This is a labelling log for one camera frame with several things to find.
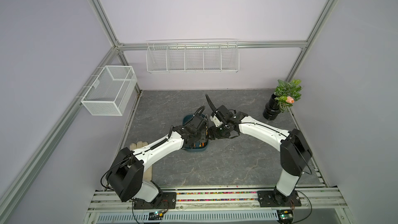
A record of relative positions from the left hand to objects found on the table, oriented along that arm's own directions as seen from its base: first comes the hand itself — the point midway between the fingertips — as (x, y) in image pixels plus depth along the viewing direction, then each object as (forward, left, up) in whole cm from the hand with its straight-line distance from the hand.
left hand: (202, 135), depth 84 cm
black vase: (+16, -45, -1) cm, 48 cm away
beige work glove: (-15, +31, -11) cm, 36 cm away
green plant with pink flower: (+15, -48, +15) cm, 52 cm away
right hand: (0, -5, -1) cm, 5 cm away
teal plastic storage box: (-1, 0, -8) cm, 9 cm away
